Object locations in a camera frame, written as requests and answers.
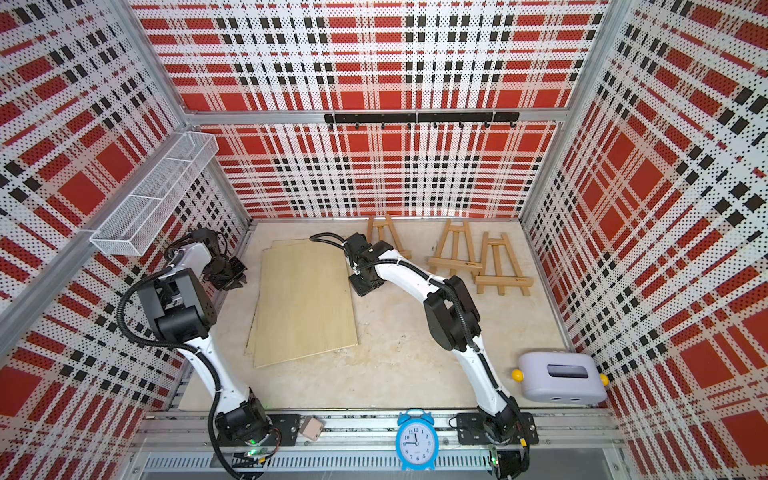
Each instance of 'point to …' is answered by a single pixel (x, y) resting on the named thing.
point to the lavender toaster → (561, 377)
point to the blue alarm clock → (417, 440)
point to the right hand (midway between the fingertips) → (369, 285)
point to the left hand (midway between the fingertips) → (251, 278)
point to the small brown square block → (311, 427)
